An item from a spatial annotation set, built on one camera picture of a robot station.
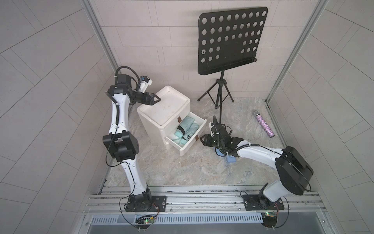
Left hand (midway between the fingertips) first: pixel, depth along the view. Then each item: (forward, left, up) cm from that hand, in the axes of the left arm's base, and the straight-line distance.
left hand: (156, 95), depth 84 cm
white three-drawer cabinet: (-16, -9, -4) cm, 19 cm away
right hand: (-18, -26, -18) cm, 37 cm away
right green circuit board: (-55, -58, -25) cm, 84 cm away
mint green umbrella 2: (-17, -19, -15) cm, 30 cm away
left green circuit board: (-56, +1, -29) cm, 63 cm away
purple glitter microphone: (-3, -70, -22) cm, 74 cm away
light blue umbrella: (-28, -44, -24) cm, 57 cm away
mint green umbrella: (-12, -16, -14) cm, 25 cm away
